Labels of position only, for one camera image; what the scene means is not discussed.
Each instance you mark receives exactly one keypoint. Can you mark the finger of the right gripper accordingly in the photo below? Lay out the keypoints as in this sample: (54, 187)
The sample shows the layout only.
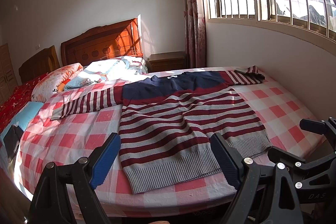
(326, 128)
(277, 155)

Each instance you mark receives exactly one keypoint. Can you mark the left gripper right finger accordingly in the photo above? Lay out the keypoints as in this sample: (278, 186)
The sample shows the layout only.
(280, 203)

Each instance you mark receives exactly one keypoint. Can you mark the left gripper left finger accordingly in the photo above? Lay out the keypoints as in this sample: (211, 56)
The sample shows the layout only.
(51, 203)

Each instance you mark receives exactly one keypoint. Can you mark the striped red grey navy sweater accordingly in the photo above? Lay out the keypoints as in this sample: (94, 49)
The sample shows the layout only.
(166, 124)

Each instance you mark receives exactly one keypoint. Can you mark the pink checkered bed sheet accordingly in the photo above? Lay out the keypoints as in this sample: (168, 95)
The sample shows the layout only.
(65, 141)

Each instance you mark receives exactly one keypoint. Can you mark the light blue cloth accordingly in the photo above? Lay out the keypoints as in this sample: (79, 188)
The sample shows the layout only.
(23, 117)

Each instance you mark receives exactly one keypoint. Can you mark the red floral bed sheet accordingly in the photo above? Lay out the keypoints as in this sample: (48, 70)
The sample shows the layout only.
(20, 96)

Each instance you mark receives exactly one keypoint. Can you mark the pink floral pillow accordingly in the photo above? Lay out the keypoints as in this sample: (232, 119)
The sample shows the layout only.
(54, 82)

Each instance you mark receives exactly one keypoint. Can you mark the wooden wardrobe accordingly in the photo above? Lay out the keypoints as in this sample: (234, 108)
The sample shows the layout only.
(7, 76)

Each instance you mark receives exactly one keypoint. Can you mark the wooden nightstand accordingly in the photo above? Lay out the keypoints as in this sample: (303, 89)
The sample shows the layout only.
(168, 61)

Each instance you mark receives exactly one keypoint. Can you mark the floral folded quilt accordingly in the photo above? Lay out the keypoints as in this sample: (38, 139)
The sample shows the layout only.
(108, 70)

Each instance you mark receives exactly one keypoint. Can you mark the pink floral curtain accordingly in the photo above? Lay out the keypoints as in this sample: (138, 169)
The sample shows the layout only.
(195, 33)

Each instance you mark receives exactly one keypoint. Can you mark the carved wooden headboard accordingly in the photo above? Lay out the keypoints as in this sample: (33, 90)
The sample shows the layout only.
(103, 42)

